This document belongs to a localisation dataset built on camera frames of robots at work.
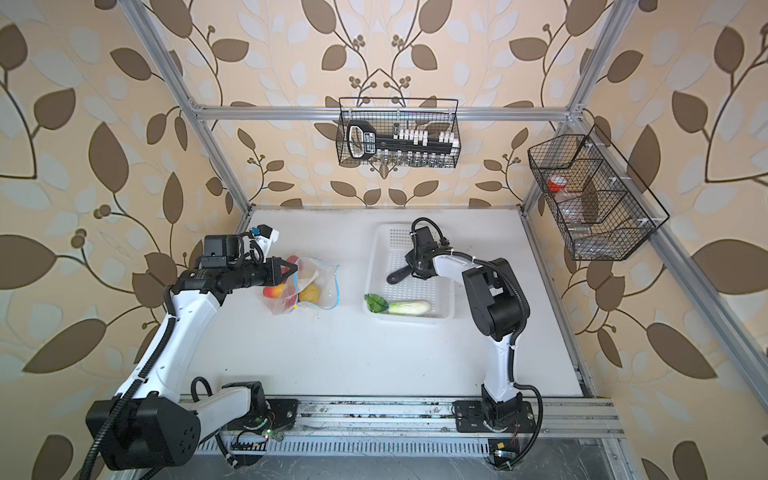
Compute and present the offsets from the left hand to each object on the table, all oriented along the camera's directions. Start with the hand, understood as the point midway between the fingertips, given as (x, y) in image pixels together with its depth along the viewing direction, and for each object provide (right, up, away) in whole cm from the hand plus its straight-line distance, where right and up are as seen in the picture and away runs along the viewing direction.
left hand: (295, 265), depth 77 cm
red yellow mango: (-12, -10, +17) cm, 24 cm away
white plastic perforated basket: (+24, +4, +29) cm, 37 cm away
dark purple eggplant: (+28, -5, +21) cm, 35 cm away
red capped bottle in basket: (+70, +22, +4) cm, 74 cm away
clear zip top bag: (+4, -6, +18) cm, 19 cm away
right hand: (+32, -1, +25) cm, 40 cm away
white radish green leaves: (+21, -12, +10) cm, 26 cm away
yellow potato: (0, -10, +12) cm, 16 cm away
